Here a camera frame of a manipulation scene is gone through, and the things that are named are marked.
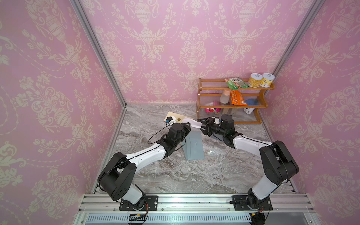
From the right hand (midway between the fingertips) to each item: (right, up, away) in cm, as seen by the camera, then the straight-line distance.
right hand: (197, 121), depth 84 cm
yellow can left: (+37, +26, +3) cm, 45 cm away
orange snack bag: (+30, +16, +15) cm, 37 cm away
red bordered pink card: (-2, -1, +2) cm, 3 cm away
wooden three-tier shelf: (+13, +25, +28) cm, 40 cm away
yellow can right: (+44, +26, +4) cm, 51 cm away
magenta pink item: (+15, +13, +21) cm, 29 cm away
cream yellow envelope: (-12, +2, +26) cm, 29 cm away
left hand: (-3, -2, -1) cm, 4 cm away
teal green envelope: (-2, -17, +13) cm, 22 cm away
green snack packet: (+25, +24, +4) cm, 35 cm away
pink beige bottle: (+21, +16, +15) cm, 30 cm away
